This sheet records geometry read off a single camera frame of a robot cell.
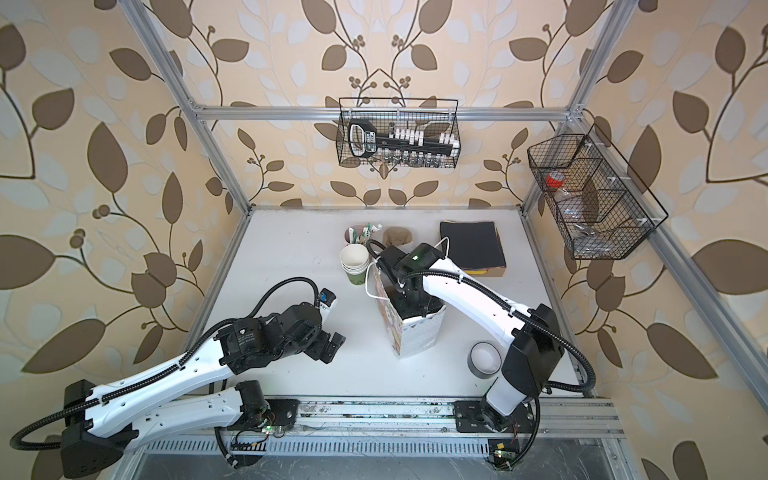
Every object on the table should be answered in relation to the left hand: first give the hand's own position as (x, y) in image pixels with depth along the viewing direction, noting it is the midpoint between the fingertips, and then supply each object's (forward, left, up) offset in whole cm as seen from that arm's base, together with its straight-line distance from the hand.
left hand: (334, 331), depth 74 cm
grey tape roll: (-1, -41, -15) cm, 43 cm away
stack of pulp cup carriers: (+41, -15, -12) cm, 45 cm away
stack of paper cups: (+27, -1, -7) cm, 28 cm away
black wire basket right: (+26, -66, +19) cm, 74 cm away
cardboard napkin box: (+35, -42, -9) cm, 55 cm away
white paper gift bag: (-1, -20, +1) cm, 20 cm away
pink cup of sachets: (+31, -3, +1) cm, 32 cm away
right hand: (+4, -20, 0) cm, 20 cm away
